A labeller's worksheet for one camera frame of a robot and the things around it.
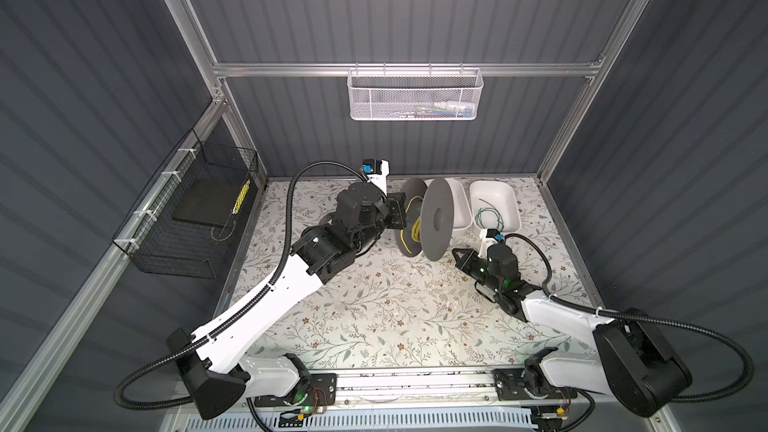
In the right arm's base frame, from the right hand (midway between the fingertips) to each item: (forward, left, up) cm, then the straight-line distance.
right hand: (455, 251), depth 87 cm
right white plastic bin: (+32, -24, -11) cm, 42 cm away
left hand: (-1, +15, +27) cm, 31 cm away
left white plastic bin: (+22, -7, -10) cm, 25 cm away
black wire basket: (-3, +70, +19) cm, 73 cm away
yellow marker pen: (+7, +58, +18) cm, 62 cm away
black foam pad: (+3, +64, +21) cm, 67 cm away
